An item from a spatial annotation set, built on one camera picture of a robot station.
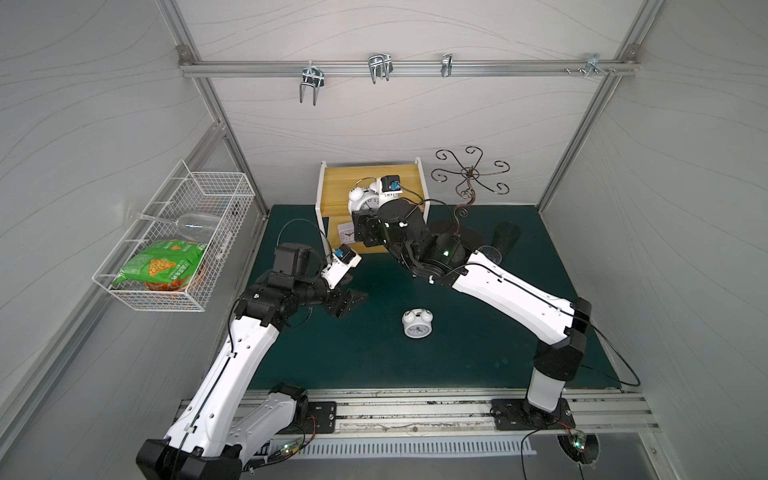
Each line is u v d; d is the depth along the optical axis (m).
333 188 0.81
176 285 0.53
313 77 0.78
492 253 1.01
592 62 0.77
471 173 0.88
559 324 0.43
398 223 0.46
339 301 0.61
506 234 0.99
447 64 0.73
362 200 0.64
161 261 0.55
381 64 0.76
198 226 0.65
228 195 0.81
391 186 0.55
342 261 0.60
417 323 0.82
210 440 0.37
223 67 0.79
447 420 0.73
